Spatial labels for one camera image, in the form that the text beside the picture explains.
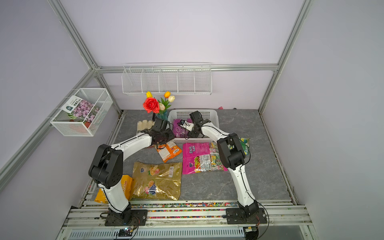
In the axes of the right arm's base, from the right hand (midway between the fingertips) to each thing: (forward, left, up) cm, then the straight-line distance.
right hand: (193, 128), depth 105 cm
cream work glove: (+7, +37, -4) cm, 38 cm away
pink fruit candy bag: (-23, -3, -1) cm, 23 cm away
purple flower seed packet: (-11, +55, +31) cm, 64 cm away
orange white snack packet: (-17, +16, -2) cm, 23 cm away
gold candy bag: (-37, +20, +1) cm, 42 cm away
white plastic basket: (+9, -13, +3) cm, 16 cm away
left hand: (-10, +12, +5) cm, 16 cm away
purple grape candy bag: (-3, +9, +1) cm, 9 cm away
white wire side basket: (-17, +61, +26) cm, 68 cm away
